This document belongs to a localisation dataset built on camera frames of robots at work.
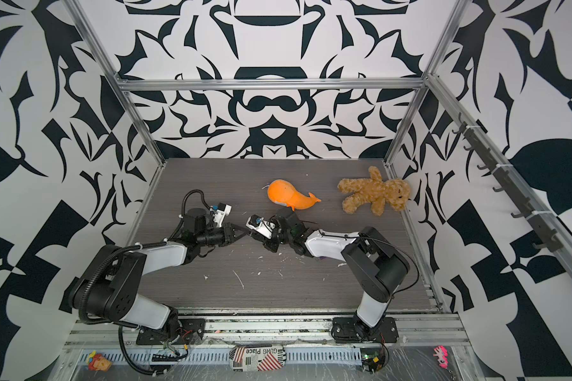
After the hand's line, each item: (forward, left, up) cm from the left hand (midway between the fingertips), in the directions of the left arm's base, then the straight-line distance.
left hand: (247, 228), depth 87 cm
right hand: (0, -3, -1) cm, 3 cm away
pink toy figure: (-39, -58, -9) cm, 71 cm away
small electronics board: (-39, -38, -10) cm, 56 cm away
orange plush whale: (+17, -14, -2) cm, 22 cm away
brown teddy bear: (+18, -52, -3) cm, 55 cm away
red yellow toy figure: (-37, +40, -7) cm, 55 cm away
